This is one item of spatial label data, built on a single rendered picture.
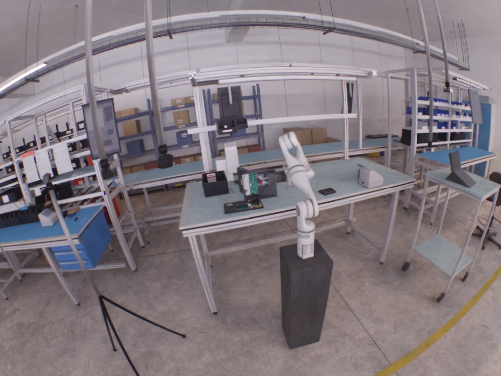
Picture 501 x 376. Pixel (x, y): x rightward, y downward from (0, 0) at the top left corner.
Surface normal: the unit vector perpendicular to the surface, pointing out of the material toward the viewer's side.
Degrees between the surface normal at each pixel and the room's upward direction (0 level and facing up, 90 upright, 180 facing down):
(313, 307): 90
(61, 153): 87
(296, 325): 90
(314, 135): 90
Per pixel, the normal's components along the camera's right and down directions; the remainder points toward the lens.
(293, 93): 0.21, 0.33
